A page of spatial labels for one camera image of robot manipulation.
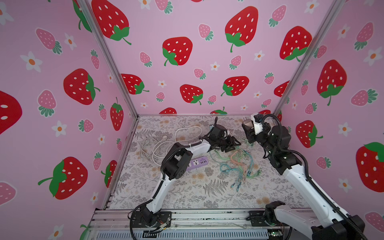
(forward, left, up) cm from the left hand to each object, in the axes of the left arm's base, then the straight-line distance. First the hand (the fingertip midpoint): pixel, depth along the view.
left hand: (241, 146), depth 90 cm
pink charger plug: (-2, +2, +23) cm, 24 cm away
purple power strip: (-7, +27, -9) cm, 29 cm away
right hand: (-1, +2, +23) cm, 23 cm away
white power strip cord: (+3, +54, -8) cm, 55 cm away
